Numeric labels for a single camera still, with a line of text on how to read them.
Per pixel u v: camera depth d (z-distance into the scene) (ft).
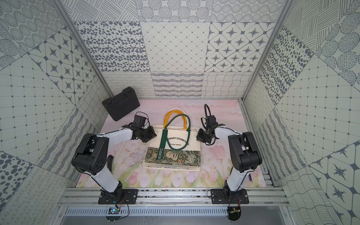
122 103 3.20
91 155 1.56
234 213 2.38
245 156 1.61
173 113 3.59
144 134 2.70
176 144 3.05
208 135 2.68
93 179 1.76
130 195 2.46
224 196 2.39
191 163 2.68
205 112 2.68
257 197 2.47
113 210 2.35
